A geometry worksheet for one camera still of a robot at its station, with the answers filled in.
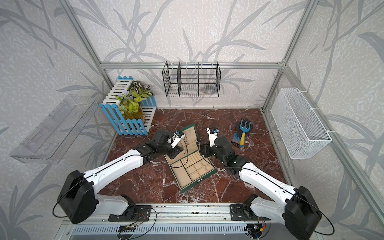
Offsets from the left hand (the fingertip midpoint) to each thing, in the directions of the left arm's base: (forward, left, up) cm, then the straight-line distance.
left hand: (180, 146), depth 83 cm
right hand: (0, -12, +6) cm, 13 cm away
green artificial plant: (+24, +32, +12) cm, 42 cm away
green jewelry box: (-8, -6, -10) cm, 14 cm away
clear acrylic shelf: (-8, +55, +17) cm, 58 cm away
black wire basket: (+48, -5, +11) cm, 49 cm away
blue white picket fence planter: (+19, +40, +13) cm, 46 cm away
